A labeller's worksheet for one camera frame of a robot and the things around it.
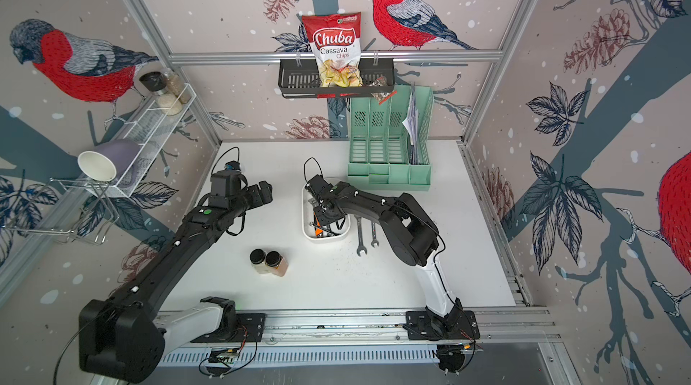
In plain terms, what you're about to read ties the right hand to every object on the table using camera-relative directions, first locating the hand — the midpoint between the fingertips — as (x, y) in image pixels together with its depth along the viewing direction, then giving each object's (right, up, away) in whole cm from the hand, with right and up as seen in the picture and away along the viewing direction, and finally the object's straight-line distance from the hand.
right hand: (326, 215), depth 95 cm
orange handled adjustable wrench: (-3, -4, -2) cm, 5 cm away
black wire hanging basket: (-9, +50, 0) cm, 51 cm away
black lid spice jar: (-18, -9, -18) cm, 27 cm away
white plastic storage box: (-5, -4, -2) cm, 7 cm away
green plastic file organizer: (+27, +29, +26) cm, 48 cm away
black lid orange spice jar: (-13, -10, -18) cm, 24 cm away
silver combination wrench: (+17, -8, -4) cm, 19 cm away
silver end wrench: (+12, -10, -6) cm, 17 cm away
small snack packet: (+20, +42, -5) cm, 47 cm away
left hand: (-19, +13, -11) cm, 25 cm away
